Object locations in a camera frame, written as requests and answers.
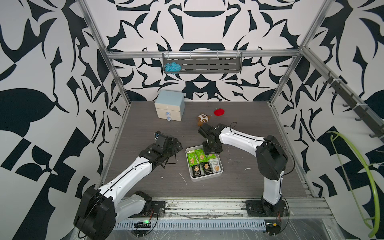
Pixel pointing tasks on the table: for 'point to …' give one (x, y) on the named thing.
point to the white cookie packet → (215, 165)
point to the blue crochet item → (173, 67)
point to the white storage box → (203, 178)
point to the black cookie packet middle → (207, 168)
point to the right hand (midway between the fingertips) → (205, 150)
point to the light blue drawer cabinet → (170, 105)
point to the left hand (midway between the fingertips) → (173, 144)
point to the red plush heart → (219, 112)
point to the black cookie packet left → (196, 171)
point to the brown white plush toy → (202, 118)
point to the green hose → (374, 231)
